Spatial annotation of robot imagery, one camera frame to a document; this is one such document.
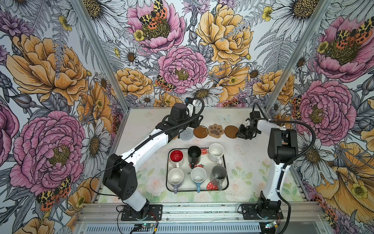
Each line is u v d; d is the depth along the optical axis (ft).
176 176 2.79
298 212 2.51
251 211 2.43
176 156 3.00
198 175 2.79
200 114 2.60
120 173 1.42
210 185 2.73
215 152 3.11
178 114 2.05
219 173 2.77
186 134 3.46
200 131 3.54
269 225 2.35
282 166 1.92
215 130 3.56
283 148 1.89
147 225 2.33
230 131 3.52
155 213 2.44
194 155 3.03
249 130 2.98
